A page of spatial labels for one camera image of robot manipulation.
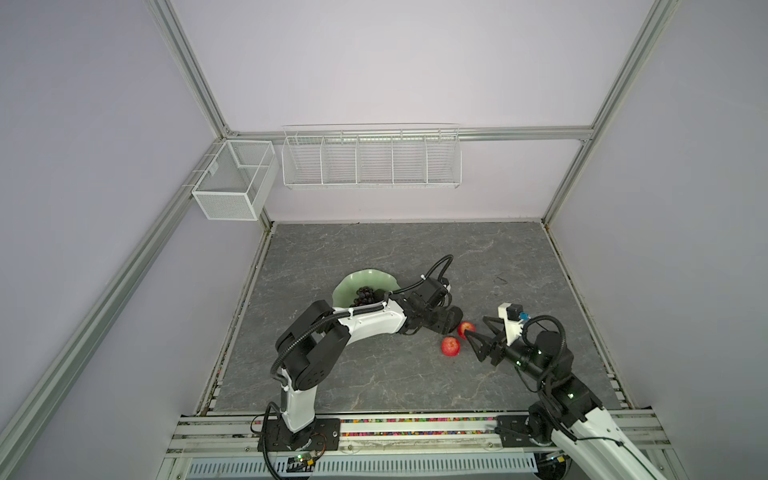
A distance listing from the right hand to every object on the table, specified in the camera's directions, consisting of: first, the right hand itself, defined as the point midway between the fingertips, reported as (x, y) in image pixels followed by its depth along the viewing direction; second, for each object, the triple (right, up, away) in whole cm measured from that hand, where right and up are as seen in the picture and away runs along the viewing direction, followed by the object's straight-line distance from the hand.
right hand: (477, 327), depth 76 cm
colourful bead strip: (-1, -27, +2) cm, 27 cm away
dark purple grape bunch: (-30, +5, +18) cm, 36 cm away
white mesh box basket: (-75, +44, +26) cm, 91 cm away
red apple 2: (0, -3, +13) cm, 13 cm away
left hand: (-6, -2, +12) cm, 13 cm away
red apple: (-5, -8, +9) cm, 13 cm away
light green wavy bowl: (-38, +6, +21) cm, 44 cm away
